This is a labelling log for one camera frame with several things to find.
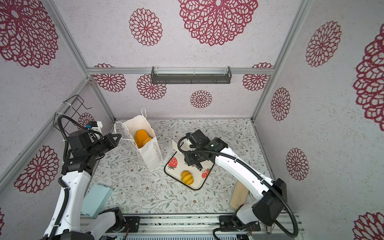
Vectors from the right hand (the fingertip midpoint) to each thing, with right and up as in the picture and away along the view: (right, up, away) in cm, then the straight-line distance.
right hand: (188, 156), depth 75 cm
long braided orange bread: (-29, +10, +16) cm, 35 cm away
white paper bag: (-21, +1, +5) cm, 21 cm away
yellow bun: (-1, -14, +10) cm, 17 cm away
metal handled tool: (+38, -34, -5) cm, 52 cm away
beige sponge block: (+27, -22, +4) cm, 35 cm away
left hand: (-34, +9, -2) cm, 35 cm away
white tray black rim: (-7, -10, +19) cm, 23 cm away
